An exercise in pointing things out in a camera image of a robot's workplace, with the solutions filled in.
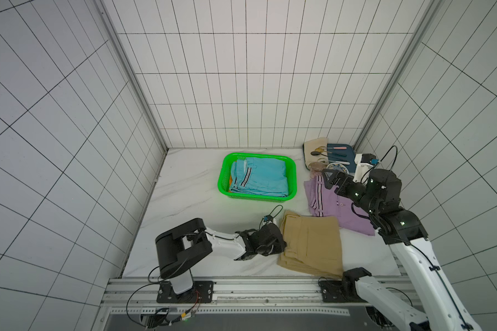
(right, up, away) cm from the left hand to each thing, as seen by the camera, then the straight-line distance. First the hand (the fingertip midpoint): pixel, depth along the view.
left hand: (282, 248), depth 83 cm
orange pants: (-23, +27, +17) cm, 39 cm away
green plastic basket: (-26, +29, +15) cm, 42 cm away
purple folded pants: (+22, +17, +12) cm, 30 cm away
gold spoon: (+29, +44, +35) cm, 63 cm away
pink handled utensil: (+41, +45, +38) cm, 72 cm away
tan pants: (+12, +2, -1) cm, 12 cm away
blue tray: (+45, +42, +35) cm, 71 cm away
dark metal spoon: (+25, +41, +35) cm, 59 cm away
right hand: (+11, +32, -15) cm, 37 cm away
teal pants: (-8, +28, +19) cm, 35 cm away
